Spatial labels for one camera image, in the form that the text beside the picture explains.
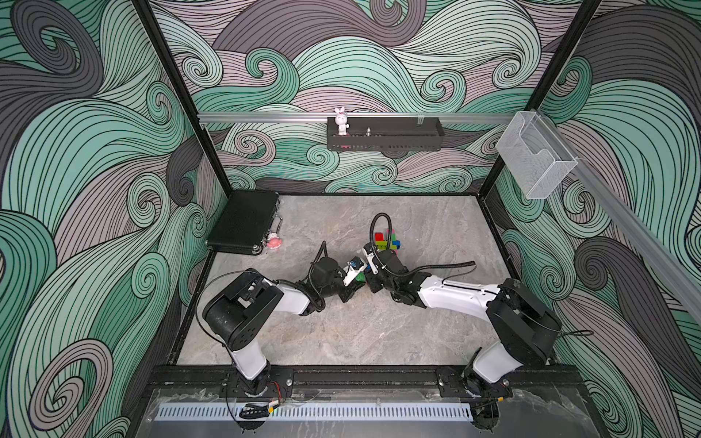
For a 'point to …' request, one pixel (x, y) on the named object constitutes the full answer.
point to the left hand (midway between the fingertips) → (361, 275)
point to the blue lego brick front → (397, 243)
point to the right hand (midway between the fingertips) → (366, 272)
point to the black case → (244, 222)
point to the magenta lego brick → (393, 231)
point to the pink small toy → (274, 241)
